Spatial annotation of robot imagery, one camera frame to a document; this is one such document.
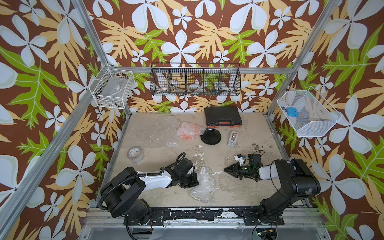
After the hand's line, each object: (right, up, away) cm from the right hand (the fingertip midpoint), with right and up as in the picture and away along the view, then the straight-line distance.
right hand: (224, 169), depth 90 cm
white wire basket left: (-66, +49, -4) cm, 83 cm away
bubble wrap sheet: (-13, -8, -11) cm, 19 cm away
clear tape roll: (-57, +8, +7) cm, 58 cm away
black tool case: (+5, +34, +27) cm, 44 cm away
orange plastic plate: (-21, +22, +15) cm, 34 cm away
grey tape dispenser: (+9, +18, +11) cm, 23 cm away
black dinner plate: (-5, +19, +17) cm, 27 cm away
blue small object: (+39, +35, -4) cm, 52 cm away
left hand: (-15, -6, -5) cm, 17 cm away
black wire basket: (-18, +58, +8) cm, 61 cm away
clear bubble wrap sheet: (-12, +24, +15) cm, 31 cm away
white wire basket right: (+45, +34, -7) cm, 57 cm away
